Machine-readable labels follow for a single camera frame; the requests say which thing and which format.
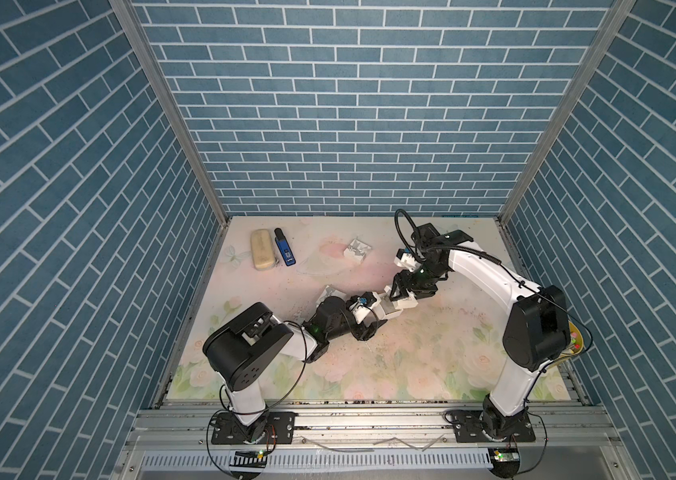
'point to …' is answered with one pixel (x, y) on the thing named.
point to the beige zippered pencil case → (262, 249)
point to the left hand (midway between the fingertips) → (384, 313)
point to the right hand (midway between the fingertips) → (403, 297)
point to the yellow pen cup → (576, 343)
